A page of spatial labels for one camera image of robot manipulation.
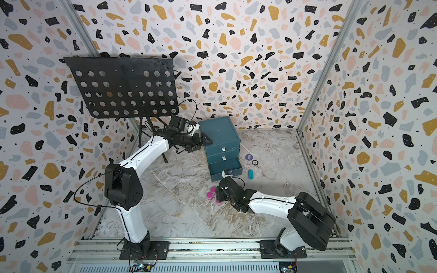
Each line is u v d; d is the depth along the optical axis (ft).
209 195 2.89
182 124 2.43
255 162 3.47
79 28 2.45
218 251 2.46
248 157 3.50
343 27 2.52
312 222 1.42
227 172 2.55
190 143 2.61
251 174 3.21
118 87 2.36
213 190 3.03
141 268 2.31
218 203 2.86
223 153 2.95
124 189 1.63
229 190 2.14
